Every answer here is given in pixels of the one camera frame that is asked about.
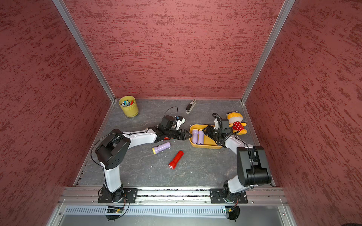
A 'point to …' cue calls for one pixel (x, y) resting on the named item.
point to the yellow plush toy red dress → (234, 118)
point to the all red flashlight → (172, 164)
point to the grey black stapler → (190, 106)
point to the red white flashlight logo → (167, 138)
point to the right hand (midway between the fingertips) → (204, 133)
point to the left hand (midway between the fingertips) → (188, 137)
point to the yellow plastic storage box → (208, 143)
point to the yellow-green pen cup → (129, 105)
